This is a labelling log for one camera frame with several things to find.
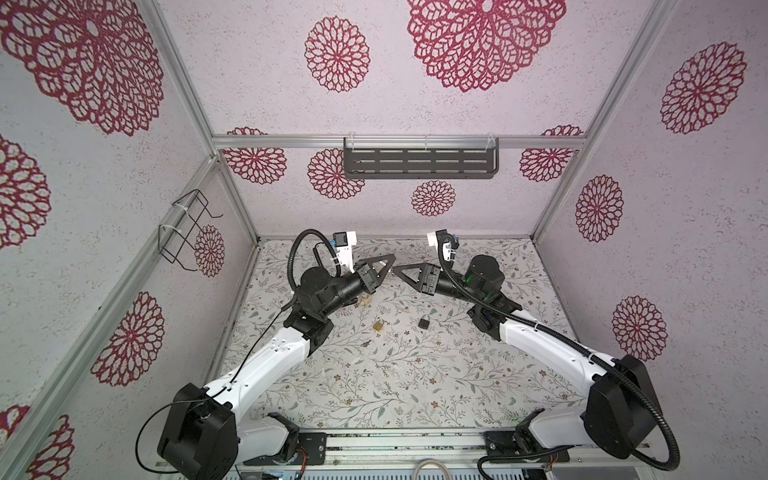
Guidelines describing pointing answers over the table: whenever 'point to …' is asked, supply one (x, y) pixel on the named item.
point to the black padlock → (424, 323)
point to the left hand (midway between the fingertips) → (394, 261)
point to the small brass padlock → (378, 326)
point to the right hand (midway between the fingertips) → (397, 267)
